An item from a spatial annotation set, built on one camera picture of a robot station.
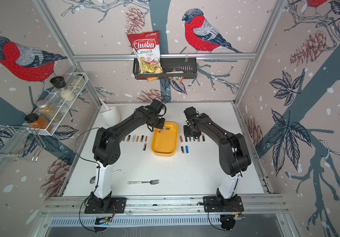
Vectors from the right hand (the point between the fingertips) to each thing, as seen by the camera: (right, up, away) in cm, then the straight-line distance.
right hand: (188, 132), depth 93 cm
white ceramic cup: (-53, +10, +7) cm, 54 cm away
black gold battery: (-31, -4, +7) cm, 32 cm away
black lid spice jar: (-67, +23, -16) cm, 73 cm away
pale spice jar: (-66, +31, -8) cm, 74 cm away
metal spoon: (-56, -26, -10) cm, 63 cm away
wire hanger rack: (-72, 0, -36) cm, 81 cm away
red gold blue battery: (-29, -4, +7) cm, 30 cm away
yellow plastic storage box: (-15, -8, +4) cm, 17 cm away
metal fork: (-21, -26, -13) cm, 36 cm away
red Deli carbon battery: (-4, -5, +5) cm, 8 cm away
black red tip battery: (-4, -11, 0) cm, 12 cm away
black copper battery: (+8, -5, +4) cm, 10 cm away
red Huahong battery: (-19, 0, +8) cm, 20 cm away
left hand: (-16, +7, +1) cm, 17 cm away
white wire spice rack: (-73, +20, -17) cm, 77 cm away
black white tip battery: (+11, -4, +4) cm, 12 cm away
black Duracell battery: (-29, -10, +2) cm, 30 cm away
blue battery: (-1, -12, -1) cm, 12 cm away
